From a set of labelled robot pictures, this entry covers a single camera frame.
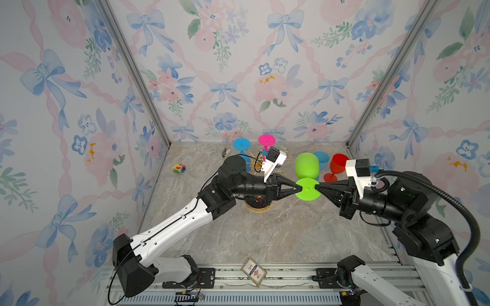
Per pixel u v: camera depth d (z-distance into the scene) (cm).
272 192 48
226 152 113
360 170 41
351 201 43
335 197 50
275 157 48
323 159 63
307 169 58
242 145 79
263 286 73
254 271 75
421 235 37
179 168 106
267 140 80
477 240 30
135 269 37
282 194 53
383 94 95
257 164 53
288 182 51
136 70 86
